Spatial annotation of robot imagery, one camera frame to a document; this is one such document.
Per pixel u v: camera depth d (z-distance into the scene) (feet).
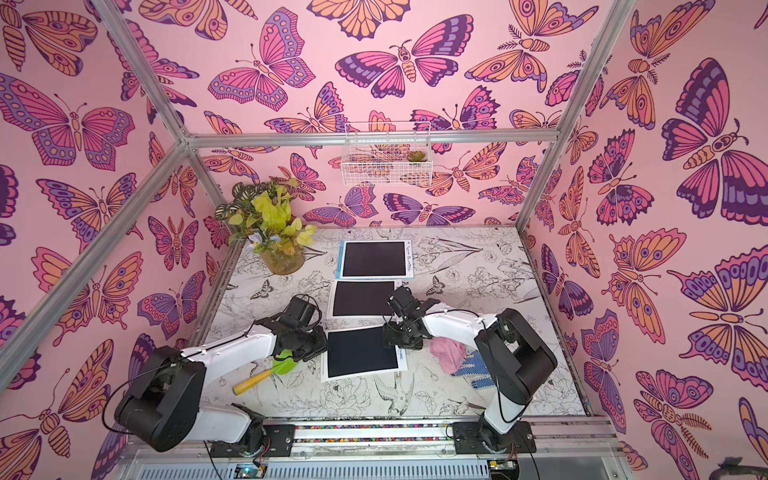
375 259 3.63
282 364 2.85
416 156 3.02
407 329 2.28
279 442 2.41
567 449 2.40
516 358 1.51
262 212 3.03
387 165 3.48
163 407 1.39
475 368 2.76
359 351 3.09
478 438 2.25
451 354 2.75
